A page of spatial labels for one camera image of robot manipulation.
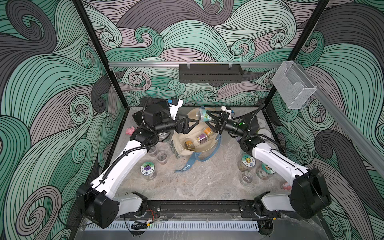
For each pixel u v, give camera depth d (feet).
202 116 2.16
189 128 1.96
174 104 1.97
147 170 2.56
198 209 2.44
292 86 2.71
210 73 3.12
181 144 3.17
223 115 2.11
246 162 2.67
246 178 2.57
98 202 1.21
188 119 1.90
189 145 2.95
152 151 2.89
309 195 1.31
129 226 2.28
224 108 2.35
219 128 2.15
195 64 3.06
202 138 3.12
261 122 3.23
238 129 2.08
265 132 3.07
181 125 1.93
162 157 2.85
